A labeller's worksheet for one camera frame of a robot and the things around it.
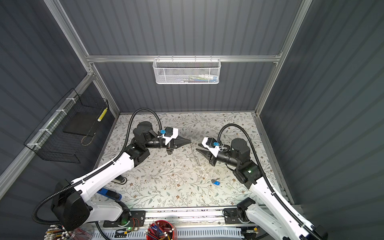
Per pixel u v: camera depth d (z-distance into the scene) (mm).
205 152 598
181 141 617
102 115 815
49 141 643
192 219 742
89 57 892
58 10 693
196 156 969
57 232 578
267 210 475
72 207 393
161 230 616
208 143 548
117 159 512
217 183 844
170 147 587
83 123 759
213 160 588
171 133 537
